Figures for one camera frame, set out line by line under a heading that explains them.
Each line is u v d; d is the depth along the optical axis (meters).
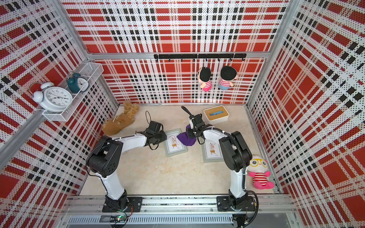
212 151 0.93
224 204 0.73
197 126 0.77
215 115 1.09
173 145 0.96
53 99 0.62
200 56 0.89
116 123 0.95
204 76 0.98
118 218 0.69
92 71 0.90
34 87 0.58
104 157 0.49
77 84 0.72
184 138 0.95
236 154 0.51
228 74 0.93
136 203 0.73
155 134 0.78
